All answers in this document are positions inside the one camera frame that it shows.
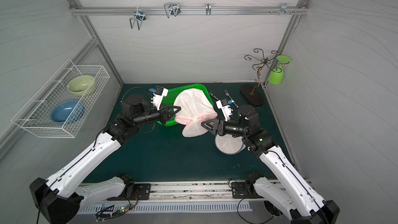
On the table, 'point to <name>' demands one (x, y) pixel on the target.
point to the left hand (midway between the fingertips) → (180, 109)
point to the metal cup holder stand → (247, 91)
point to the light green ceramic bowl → (80, 85)
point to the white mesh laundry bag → (229, 144)
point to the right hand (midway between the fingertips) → (204, 123)
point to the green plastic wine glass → (276, 75)
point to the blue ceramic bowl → (67, 111)
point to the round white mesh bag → (195, 109)
